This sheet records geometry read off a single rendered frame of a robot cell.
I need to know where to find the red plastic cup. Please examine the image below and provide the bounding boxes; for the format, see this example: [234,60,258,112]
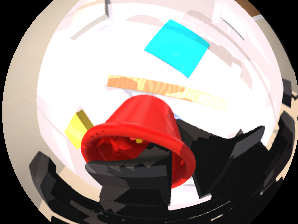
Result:
[81,95,196,189]

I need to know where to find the yellow flat block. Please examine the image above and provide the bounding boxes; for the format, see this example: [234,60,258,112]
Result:
[64,111,94,149]

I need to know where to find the light brown wooden beam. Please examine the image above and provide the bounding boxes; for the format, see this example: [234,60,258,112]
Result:
[106,75,229,111]

